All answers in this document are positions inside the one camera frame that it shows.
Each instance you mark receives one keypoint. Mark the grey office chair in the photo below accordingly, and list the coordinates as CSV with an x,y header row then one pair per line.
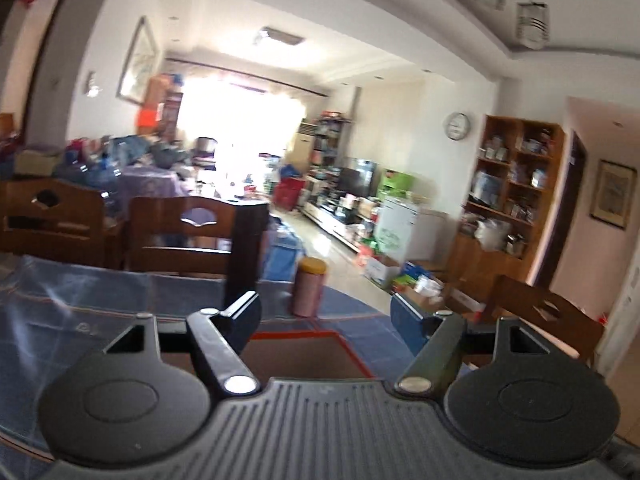
x,y
206,147

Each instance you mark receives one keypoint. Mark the black television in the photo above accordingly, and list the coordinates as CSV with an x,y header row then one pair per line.
x,y
357,177

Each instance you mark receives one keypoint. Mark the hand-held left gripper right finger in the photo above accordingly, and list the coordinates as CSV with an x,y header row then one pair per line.
x,y
407,322

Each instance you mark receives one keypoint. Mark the wooden chair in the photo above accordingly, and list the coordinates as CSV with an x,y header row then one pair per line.
x,y
55,220
180,240
545,315

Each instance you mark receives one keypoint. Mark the white television stand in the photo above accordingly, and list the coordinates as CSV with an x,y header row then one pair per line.
x,y
327,217

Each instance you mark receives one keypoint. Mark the purple cloth pile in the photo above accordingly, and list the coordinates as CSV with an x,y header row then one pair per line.
x,y
150,180

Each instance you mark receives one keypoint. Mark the small framed wall picture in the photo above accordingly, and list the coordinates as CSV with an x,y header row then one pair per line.
x,y
612,195

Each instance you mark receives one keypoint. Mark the white cardboard box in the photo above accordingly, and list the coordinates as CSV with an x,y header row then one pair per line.
x,y
380,267

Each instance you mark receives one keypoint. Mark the wooden bookshelf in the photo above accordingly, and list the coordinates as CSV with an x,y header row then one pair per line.
x,y
510,195

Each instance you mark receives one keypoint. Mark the white chest freezer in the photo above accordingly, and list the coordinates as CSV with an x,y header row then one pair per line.
x,y
405,230

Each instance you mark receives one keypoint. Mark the round wall clock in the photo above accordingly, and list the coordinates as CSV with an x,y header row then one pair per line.
x,y
457,126

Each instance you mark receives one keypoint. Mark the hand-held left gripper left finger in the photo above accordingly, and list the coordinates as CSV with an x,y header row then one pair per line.
x,y
239,320

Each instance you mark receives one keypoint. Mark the rectangular ceiling light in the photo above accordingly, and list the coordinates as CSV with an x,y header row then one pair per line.
x,y
280,35

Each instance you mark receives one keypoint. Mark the pink canister with yellow lid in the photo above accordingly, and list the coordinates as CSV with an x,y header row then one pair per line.
x,y
309,287

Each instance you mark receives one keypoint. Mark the red plastic basket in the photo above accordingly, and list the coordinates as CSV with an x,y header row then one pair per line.
x,y
289,194

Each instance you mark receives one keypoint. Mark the framed wall painting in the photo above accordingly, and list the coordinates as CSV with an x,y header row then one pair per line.
x,y
140,62

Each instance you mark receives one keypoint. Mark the white standing air conditioner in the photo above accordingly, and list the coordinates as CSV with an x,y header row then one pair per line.
x,y
304,147

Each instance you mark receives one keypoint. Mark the blue patterned tablecloth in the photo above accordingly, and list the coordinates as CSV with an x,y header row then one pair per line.
x,y
75,300

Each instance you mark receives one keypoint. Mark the open green cardboard box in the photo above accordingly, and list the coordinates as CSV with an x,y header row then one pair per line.
x,y
420,280

